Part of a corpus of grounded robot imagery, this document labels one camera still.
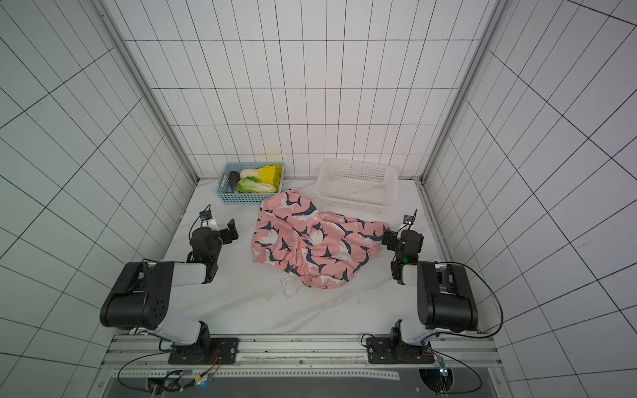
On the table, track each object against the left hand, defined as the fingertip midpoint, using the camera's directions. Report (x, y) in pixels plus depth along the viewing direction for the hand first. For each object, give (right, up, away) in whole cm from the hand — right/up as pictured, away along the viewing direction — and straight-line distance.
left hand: (222, 224), depth 95 cm
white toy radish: (+2, +23, +22) cm, 32 cm away
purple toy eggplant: (-3, +21, +22) cm, 30 cm away
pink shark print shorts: (+40, -10, 0) cm, 41 cm away
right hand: (+67, -1, 0) cm, 67 cm away
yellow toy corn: (+17, +21, +13) cm, 30 cm away
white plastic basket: (+55, +16, +22) cm, 61 cm away
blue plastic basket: (-7, +13, +19) cm, 24 cm away
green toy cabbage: (+9, +16, +12) cm, 22 cm away
